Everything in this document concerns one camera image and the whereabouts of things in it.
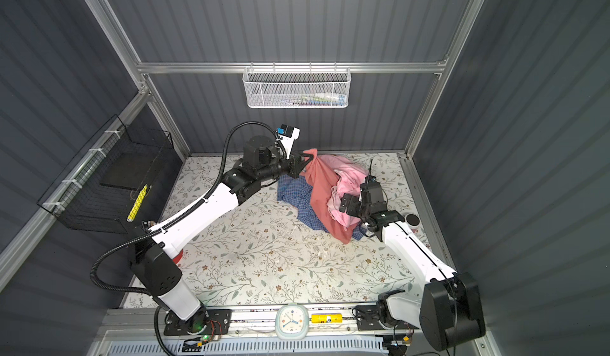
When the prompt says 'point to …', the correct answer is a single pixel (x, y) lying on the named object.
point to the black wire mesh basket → (101, 188)
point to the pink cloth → (351, 176)
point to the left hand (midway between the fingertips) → (312, 154)
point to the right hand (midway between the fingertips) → (356, 203)
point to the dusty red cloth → (323, 181)
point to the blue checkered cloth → (296, 192)
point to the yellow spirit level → (326, 318)
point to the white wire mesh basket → (296, 87)
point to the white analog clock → (291, 322)
